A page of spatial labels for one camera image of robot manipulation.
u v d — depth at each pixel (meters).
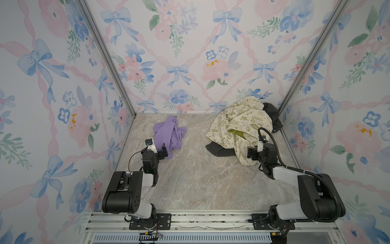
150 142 0.77
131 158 0.73
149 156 0.70
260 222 0.73
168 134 1.02
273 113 1.13
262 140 0.80
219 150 0.99
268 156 0.71
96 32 0.76
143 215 0.61
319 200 0.44
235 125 1.00
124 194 0.44
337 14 0.71
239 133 0.98
